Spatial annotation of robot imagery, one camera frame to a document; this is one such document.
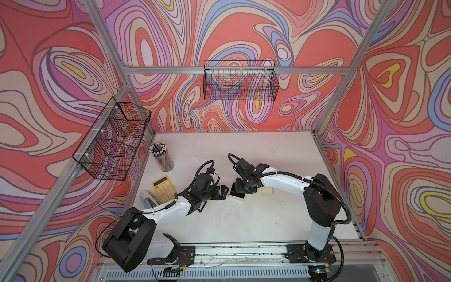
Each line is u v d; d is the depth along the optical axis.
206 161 0.68
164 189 0.92
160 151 0.89
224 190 0.79
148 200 0.86
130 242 0.41
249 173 0.66
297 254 0.73
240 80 0.96
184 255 0.73
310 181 0.50
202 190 0.68
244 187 0.77
